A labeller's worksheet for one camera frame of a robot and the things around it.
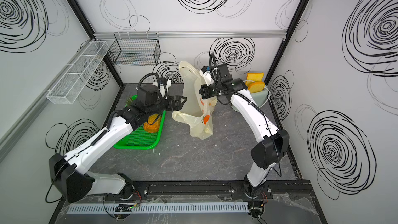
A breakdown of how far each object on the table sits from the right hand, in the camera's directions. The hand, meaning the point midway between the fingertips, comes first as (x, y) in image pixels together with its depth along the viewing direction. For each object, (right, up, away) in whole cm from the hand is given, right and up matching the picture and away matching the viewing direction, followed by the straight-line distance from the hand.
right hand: (200, 91), depth 77 cm
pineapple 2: (-27, -21, +11) cm, 35 cm away
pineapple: (-40, -5, +8) cm, 41 cm away
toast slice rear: (+34, +10, +18) cm, 39 cm away
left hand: (-11, -3, -3) cm, 11 cm away
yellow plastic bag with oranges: (-2, -11, +9) cm, 15 cm away
